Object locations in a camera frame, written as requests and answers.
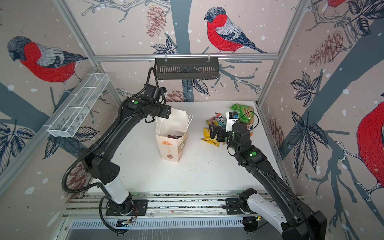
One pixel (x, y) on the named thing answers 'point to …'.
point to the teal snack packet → (222, 121)
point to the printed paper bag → (171, 133)
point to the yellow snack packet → (206, 135)
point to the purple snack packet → (174, 136)
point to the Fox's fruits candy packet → (213, 121)
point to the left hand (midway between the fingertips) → (164, 109)
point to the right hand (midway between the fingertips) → (215, 126)
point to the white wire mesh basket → (72, 117)
